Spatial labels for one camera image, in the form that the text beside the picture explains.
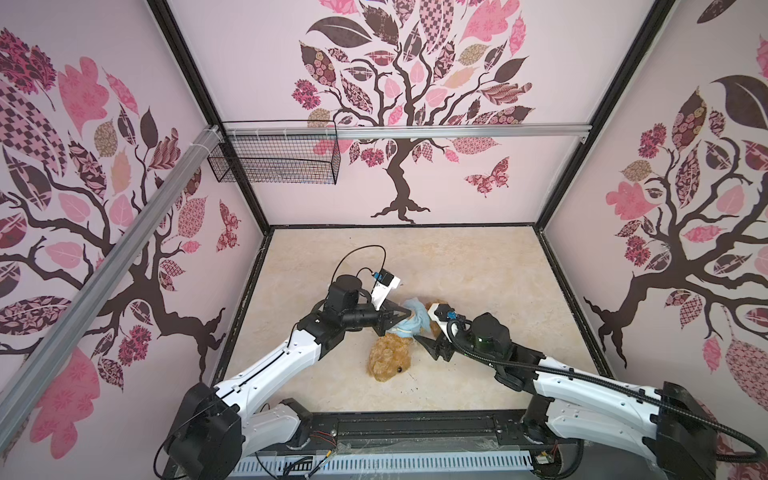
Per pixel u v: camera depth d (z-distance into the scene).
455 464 0.70
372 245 0.58
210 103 0.83
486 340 0.57
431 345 0.66
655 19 0.70
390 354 0.71
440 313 0.62
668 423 0.41
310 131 0.91
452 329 0.57
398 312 0.72
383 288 0.67
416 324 0.74
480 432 0.76
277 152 0.95
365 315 0.65
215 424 0.38
